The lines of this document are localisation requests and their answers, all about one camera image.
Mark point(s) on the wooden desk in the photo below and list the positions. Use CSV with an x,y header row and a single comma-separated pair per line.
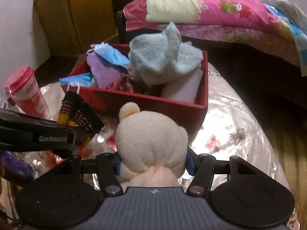
x,y
72,16

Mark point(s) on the pink lidded drink cup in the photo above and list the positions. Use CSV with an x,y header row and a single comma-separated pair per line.
x,y
24,91

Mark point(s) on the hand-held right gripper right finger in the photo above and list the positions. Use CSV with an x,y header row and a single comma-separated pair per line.
x,y
191,165

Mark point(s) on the blue purple packet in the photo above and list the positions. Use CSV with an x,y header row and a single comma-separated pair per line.
x,y
14,167

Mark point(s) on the dark wooden bed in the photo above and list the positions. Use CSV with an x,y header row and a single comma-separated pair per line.
x,y
251,76

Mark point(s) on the shiny floral tablecloth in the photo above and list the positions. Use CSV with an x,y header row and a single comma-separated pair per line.
x,y
227,129

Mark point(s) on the blue face mask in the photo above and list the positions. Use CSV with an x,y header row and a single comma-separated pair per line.
x,y
112,56

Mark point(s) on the cream teddy bear plush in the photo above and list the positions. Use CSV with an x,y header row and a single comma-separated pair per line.
x,y
151,139

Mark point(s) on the red cardboard box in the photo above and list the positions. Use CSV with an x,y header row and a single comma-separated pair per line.
x,y
153,110

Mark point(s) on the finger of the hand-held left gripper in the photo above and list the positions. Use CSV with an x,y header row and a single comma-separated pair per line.
x,y
66,153

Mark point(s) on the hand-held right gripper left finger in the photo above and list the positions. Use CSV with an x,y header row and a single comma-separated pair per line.
x,y
118,165

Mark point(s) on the pink cartoon quilt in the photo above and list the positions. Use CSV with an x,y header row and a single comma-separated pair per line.
x,y
215,4

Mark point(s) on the purple towel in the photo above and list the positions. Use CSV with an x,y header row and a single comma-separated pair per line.
x,y
103,71

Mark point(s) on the blue checked sheet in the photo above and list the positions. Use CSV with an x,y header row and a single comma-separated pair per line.
x,y
295,24

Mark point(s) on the pink floral bedsheet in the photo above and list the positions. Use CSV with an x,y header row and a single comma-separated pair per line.
x,y
215,33

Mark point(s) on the striped colourful sock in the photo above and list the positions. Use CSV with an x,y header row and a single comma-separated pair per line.
x,y
81,115

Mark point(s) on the light blue towel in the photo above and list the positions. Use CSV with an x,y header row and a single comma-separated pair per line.
x,y
163,57

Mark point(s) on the white sponge block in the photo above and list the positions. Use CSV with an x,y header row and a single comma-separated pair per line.
x,y
184,88

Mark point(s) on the dusty pink sock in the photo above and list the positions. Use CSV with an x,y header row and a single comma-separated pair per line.
x,y
124,83

